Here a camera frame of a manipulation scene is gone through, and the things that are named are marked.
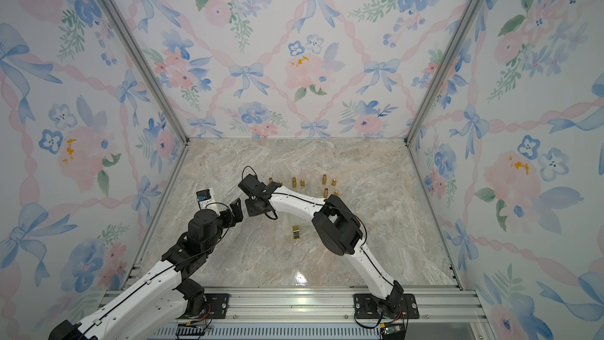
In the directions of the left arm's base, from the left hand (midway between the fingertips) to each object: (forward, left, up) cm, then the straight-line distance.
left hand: (230, 201), depth 81 cm
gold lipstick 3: (+18, -34, -12) cm, 40 cm away
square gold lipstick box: (-6, -23, -11) cm, 26 cm away
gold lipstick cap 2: (+18, -38, -14) cm, 45 cm away
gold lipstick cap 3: (+11, -39, -12) cm, 42 cm away
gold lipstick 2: (+16, -21, -12) cm, 29 cm away
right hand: (+4, -6, -12) cm, 14 cm away
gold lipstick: (+16, -11, -10) cm, 22 cm away
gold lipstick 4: (+11, -34, -12) cm, 38 cm away
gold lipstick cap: (+17, -24, -14) cm, 33 cm away
